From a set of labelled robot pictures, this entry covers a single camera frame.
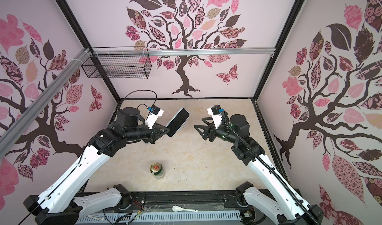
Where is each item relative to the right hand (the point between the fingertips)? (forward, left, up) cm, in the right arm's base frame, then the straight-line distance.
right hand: (199, 121), depth 65 cm
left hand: (-3, +15, -3) cm, 16 cm away
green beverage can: (-14, +22, -23) cm, 35 cm away
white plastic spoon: (-29, +12, -32) cm, 45 cm away
